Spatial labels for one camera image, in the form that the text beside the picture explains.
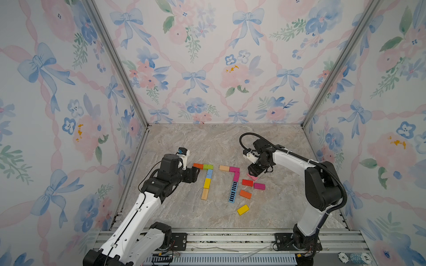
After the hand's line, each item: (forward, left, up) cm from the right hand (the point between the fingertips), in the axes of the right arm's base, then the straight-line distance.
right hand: (255, 168), depth 94 cm
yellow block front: (-22, +9, -3) cm, 24 cm away
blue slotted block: (-10, +12, -2) cm, 16 cm away
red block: (-7, +5, -3) cm, 9 cm away
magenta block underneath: (-3, +11, -3) cm, 12 cm away
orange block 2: (-14, +7, -3) cm, 15 cm away
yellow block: (-9, +27, -1) cm, 29 cm away
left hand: (-8, +33, +15) cm, 37 cm away
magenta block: (+1, +11, -3) cm, 12 cm away
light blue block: (-2, +26, -2) cm, 26 cm away
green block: (+2, +27, -2) cm, 27 cm away
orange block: (+4, +33, -3) cm, 34 cm away
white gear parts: (-41, -36, -1) cm, 55 cm away
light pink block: (-6, +2, 0) cm, 6 cm away
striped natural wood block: (-14, +28, -2) cm, 32 cm away
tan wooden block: (+2, +18, -3) cm, 18 cm away
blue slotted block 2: (-16, +14, -2) cm, 21 cm away
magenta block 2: (-8, -2, -4) cm, 10 cm away
